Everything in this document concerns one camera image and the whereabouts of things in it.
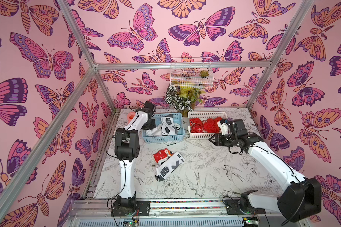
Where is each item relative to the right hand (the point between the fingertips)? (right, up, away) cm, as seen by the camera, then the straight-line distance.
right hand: (213, 138), depth 82 cm
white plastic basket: (-1, +14, +27) cm, 31 cm away
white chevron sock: (-27, +5, +15) cm, 31 cm away
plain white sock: (-36, +2, +20) cm, 41 cm away
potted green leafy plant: (-17, +24, +11) cm, 32 cm away
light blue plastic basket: (-20, +11, +29) cm, 37 cm away
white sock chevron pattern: (-27, -16, +6) cm, 32 cm away
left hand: (-39, +6, +21) cm, 45 cm away
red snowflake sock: (-31, -12, +10) cm, 34 cm away
